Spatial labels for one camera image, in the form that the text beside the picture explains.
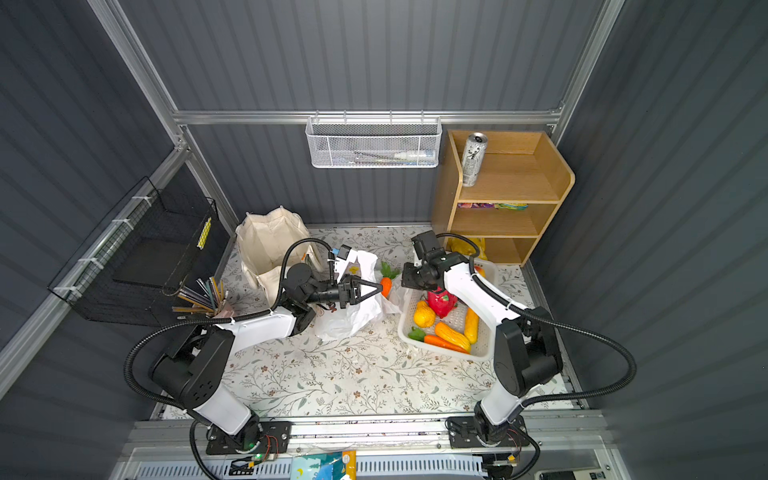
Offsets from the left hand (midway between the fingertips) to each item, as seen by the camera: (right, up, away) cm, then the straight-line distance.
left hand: (383, 291), depth 72 cm
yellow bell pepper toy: (+12, -9, +16) cm, 22 cm away
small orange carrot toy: (0, +1, +16) cm, 16 cm away
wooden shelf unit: (+42, +31, +17) cm, 55 cm away
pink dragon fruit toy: (+17, -5, +16) cm, 24 cm away
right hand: (+8, +1, +16) cm, 18 cm away
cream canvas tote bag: (-40, +14, +25) cm, 49 cm away
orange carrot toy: (+14, -16, +14) cm, 25 cm away
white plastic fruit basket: (+15, -12, +18) cm, 26 cm away
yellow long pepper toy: (+26, -12, +16) cm, 33 cm away
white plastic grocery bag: (-9, -8, +5) cm, 13 cm away
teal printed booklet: (-10, -41, -3) cm, 42 cm away
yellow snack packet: (+22, +11, +8) cm, 26 cm away
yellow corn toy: (+20, -15, +14) cm, 29 cm away
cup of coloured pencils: (-50, -5, +14) cm, 52 cm away
